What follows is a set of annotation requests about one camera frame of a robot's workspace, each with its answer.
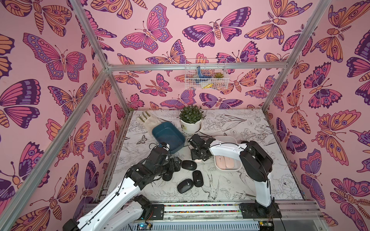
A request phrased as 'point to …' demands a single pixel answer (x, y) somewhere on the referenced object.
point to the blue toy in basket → (201, 76)
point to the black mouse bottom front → (185, 185)
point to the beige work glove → (148, 121)
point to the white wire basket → (206, 74)
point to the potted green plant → (191, 117)
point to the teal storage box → (166, 132)
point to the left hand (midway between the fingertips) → (177, 161)
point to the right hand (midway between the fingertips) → (196, 154)
